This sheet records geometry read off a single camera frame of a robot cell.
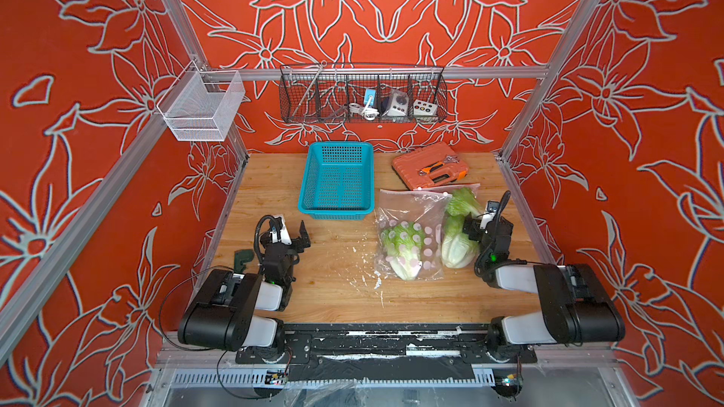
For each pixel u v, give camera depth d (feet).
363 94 2.76
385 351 2.41
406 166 3.61
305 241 2.73
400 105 2.97
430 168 3.50
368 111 2.78
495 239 2.22
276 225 2.40
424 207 3.18
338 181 3.62
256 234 2.04
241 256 2.86
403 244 2.75
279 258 2.20
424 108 3.09
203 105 3.05
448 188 3.25
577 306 1.41
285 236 2.53
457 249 2.73
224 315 1.46
